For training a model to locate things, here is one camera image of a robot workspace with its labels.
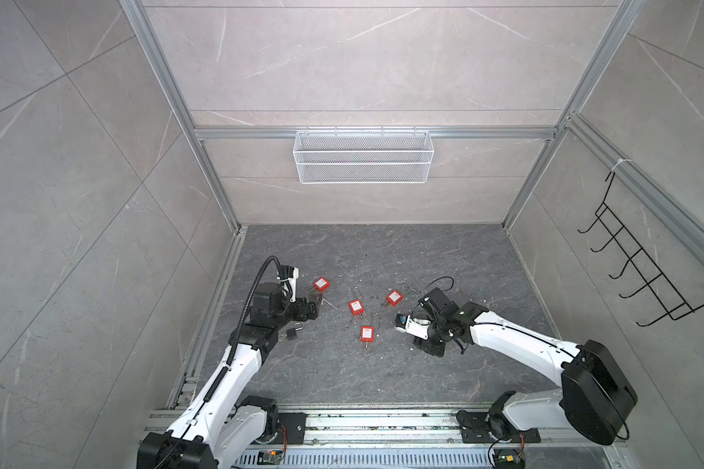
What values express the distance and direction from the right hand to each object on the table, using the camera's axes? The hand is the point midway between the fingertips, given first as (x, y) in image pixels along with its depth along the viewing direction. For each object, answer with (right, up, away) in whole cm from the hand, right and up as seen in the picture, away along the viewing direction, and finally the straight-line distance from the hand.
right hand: (421, 334), depth 86 cm
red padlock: (-19, +6, +8) cm, 22 cm away
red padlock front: (-16, -1, +2) cm, 16 cm away
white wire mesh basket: (-17, +58, +14) cm, 62 cm away
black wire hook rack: (+45, +14, -28) cm, 55 cm away
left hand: (-34, +14, -4) cm, 37 cm away
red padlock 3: (-32, +13, +14) cm, 37 cm away
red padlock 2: (-7, +9, +11) cm, 16 cm away
